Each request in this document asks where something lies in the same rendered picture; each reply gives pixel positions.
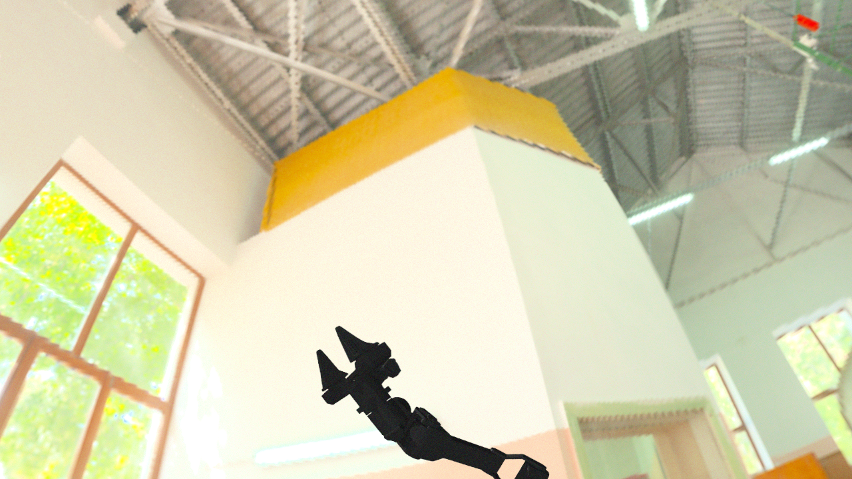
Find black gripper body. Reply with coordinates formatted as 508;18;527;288
321;342;392;416

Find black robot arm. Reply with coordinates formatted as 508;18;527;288
367;358;549;479

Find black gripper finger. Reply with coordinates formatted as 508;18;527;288
316;349;348;392
335;326;379;363

